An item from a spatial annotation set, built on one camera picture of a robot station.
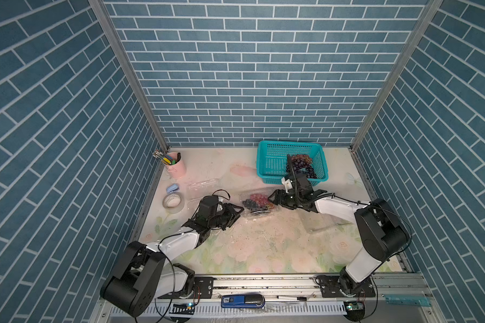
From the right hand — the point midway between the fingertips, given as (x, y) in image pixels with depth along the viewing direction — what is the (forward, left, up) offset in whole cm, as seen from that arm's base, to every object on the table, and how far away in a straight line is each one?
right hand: (273, 200), depth 91 cm
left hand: (-9, +11, +3) cm, 14 cm away
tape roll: (-1, +49, -7) cm, 49 cm away
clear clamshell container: (-7, +6, +1) cm, 9 cm away
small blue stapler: (+5, +50, -3) cm, 51 cm away
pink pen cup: (+13, +49, +5) cm, 51 cm away
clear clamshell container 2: (+8, +39, -8) cm, 41 cm away
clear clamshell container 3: (-6, -19, -6) cm, 21 cm away
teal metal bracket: (-33, -50, -7) cm, 60 cm away
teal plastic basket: (+32, +1, -5) cm, 32 cm away
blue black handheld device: (-39, +10, -1) cm, 40 cm away
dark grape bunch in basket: (+26, -15, -1) cm, 30 cm away
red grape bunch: (+1, +5, -2) cm, 6 cm away
